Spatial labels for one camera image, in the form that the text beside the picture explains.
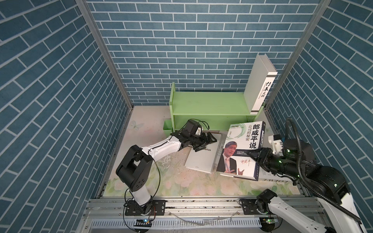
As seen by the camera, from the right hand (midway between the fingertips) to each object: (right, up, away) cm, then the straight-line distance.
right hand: (245, 152), depth 60 cm
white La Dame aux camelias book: (-15, -11, +26) cm, 32 cm away
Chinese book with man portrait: (-4, -4, +1) cm, 6 cm away
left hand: (-11, 0, +22) cm, 25 cm away
